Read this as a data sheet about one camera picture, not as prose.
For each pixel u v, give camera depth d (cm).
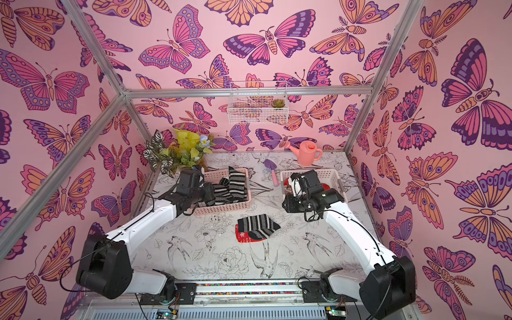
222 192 96
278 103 92
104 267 42
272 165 113
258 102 96
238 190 99
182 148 90
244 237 87
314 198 56
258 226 89
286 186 99
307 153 108
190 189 66
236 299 73
